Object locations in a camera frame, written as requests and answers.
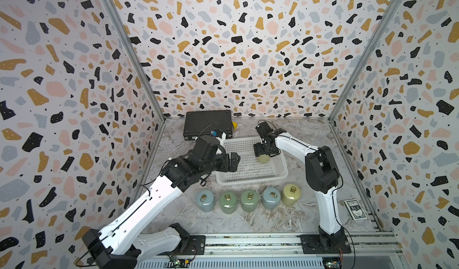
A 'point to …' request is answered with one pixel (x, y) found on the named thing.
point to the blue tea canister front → (271, 198)
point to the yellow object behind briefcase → (234, 124)
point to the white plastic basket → (248, 170)
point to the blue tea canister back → (205, 199)
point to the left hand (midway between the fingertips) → (232, 156)
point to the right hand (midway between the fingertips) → (261, 151)
